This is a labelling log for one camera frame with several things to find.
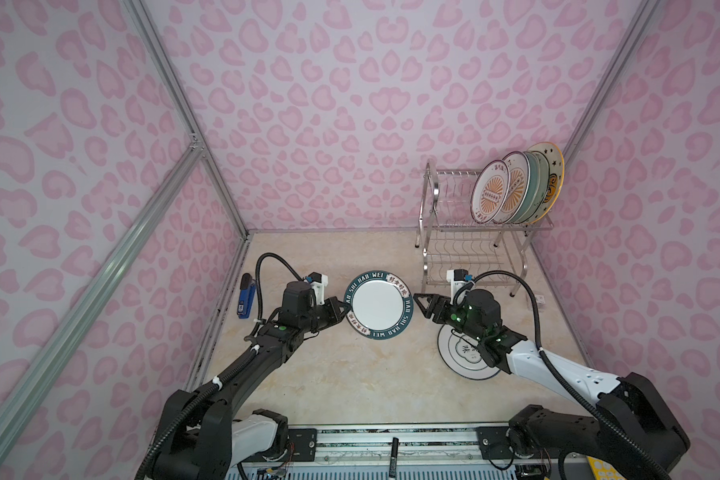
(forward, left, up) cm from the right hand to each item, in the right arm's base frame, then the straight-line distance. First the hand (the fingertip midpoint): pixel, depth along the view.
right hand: (420, 297), depth 80 cm
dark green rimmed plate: (+1, +10, -7) cm, 13 cm away
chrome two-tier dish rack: (+26, -35, -4) cm, 43 cm away
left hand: (-1, +18, -2) cm, 18 cm away
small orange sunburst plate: (+25, -20, +15) cm, 35 cm away
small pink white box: (+10, -42, -17) cm, 46 cm away
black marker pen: (-36, +7, -17) cm, 40 cm away
